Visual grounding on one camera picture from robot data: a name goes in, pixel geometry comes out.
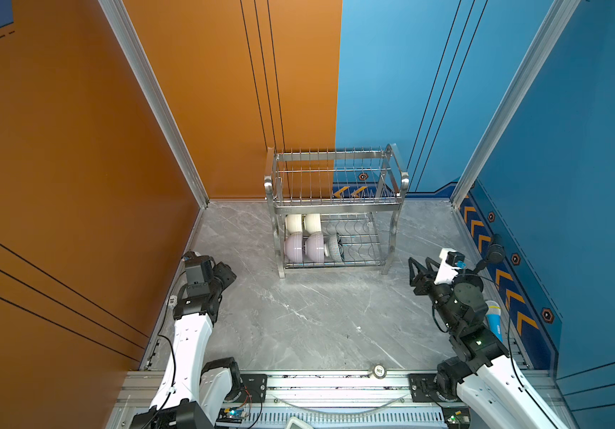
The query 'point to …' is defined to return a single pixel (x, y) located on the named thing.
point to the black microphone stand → (495, 255)
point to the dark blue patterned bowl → (333, 248)
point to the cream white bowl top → (294, 222)
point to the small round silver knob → (379, 371)
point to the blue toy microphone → (493, 316)
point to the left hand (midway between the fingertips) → (225, 266)
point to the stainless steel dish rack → (334, 208)
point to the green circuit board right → (457, 416)
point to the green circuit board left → (231, 414)
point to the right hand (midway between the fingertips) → (417, 259)
